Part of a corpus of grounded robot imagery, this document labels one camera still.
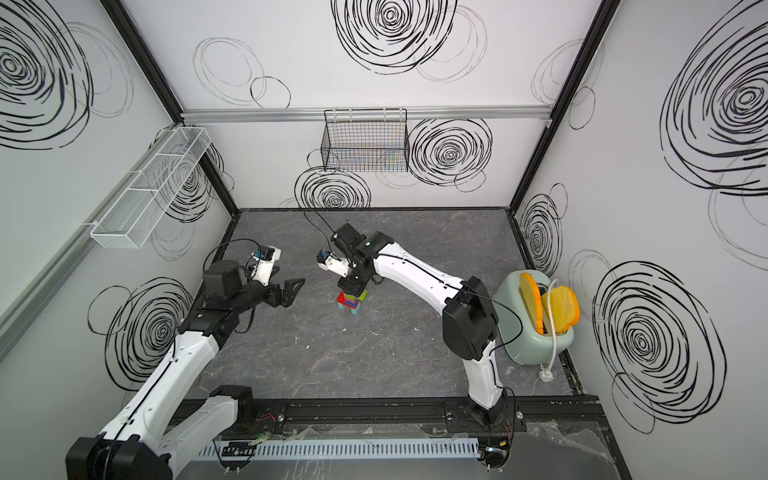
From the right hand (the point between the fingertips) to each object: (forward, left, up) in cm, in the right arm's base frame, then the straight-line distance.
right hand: (352, 284), depth 84 cm
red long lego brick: (-2, +2, -10) cm, 10 cm away
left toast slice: (-8, -46, +8) cm, 47 cm away
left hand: (-1, +17, +6) cm, 18 cm away
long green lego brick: (-7, -4, +7) cm, 11 cm away
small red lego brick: (0, +4, -7) cm, 8 cm away
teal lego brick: (-1, +4, -11) cm, 12 cm away
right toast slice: (-9, -53, +7) cm, 55 cm away
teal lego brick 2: (-3, 0, -12) cm, 12 cm away
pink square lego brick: (-2, +1, -5) cm, 6 cm away
